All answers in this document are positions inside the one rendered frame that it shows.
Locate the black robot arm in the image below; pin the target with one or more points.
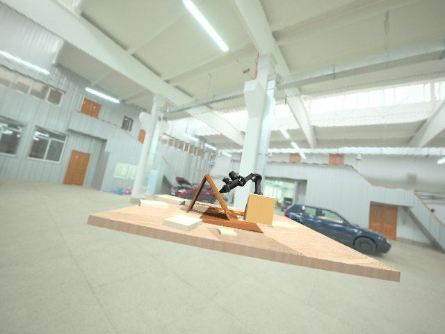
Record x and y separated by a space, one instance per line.
241 181

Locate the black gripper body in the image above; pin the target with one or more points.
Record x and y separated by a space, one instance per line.
229 187

